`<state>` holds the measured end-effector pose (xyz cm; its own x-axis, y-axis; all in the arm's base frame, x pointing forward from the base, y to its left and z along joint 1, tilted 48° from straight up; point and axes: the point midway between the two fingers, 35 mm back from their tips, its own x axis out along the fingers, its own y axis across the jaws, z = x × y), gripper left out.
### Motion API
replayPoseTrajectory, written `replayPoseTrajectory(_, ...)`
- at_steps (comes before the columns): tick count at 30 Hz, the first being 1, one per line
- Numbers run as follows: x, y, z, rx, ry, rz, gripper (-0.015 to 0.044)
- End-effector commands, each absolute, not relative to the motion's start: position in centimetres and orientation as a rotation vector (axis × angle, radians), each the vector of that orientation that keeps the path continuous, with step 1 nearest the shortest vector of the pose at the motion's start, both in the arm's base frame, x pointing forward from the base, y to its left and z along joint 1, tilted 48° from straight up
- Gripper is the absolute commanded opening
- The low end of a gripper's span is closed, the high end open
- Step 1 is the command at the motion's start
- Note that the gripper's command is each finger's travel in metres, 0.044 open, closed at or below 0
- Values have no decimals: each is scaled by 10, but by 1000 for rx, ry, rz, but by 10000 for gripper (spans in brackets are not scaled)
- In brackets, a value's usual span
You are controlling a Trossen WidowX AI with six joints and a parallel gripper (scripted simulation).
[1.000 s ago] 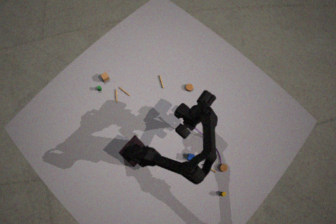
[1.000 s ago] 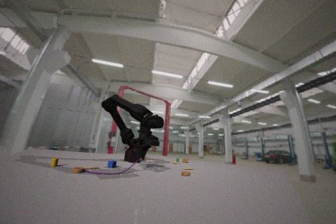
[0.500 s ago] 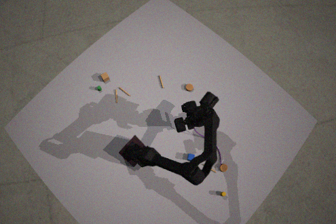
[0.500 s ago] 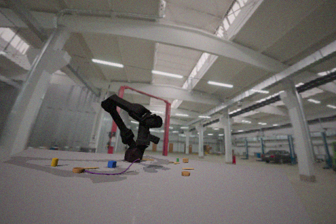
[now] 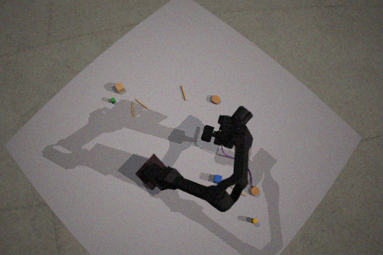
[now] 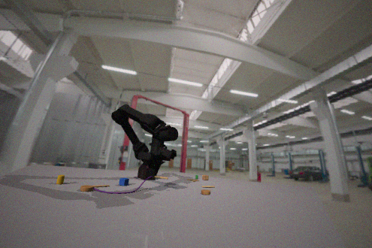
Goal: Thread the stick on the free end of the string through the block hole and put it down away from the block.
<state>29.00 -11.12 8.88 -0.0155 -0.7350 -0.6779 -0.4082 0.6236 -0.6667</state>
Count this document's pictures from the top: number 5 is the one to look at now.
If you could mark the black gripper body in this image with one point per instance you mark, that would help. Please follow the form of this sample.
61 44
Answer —
208 133

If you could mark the small wooden block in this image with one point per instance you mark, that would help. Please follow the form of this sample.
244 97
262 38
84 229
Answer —
119 87

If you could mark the tan round disc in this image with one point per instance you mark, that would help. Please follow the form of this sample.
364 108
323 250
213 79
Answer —
216 99

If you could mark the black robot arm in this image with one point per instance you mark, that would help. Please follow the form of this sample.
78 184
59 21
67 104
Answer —
231 127

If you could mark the blue square block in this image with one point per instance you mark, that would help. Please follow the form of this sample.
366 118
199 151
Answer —
217 179

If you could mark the round wooden button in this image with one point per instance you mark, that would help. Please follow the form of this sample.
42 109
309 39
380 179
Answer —
254 191

